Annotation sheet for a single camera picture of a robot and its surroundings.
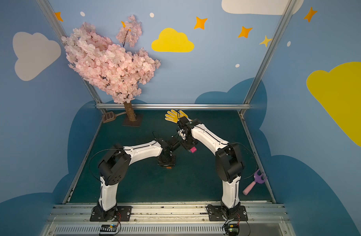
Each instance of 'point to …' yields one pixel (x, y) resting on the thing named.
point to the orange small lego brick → (168, 167)
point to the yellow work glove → (174, 116)
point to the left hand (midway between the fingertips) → (172, 164)
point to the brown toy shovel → (110, 116)
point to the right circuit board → (232, 229)
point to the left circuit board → (108, 228)
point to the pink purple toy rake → (259, 177)
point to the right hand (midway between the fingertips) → (191, 144)
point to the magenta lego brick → (193, 150)
